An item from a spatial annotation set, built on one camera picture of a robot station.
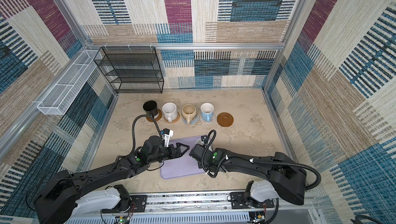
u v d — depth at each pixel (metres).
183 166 0.86
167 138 0.76
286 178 0.42
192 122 0.99
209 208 0.73
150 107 0.98
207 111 0.97
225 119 1.03
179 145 0.71
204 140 0.74
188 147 0.76
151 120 1.04
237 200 0.74
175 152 0.70
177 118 1.04
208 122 1.01
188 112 1.03
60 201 0.41
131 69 1.09
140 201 0.75
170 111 1.04
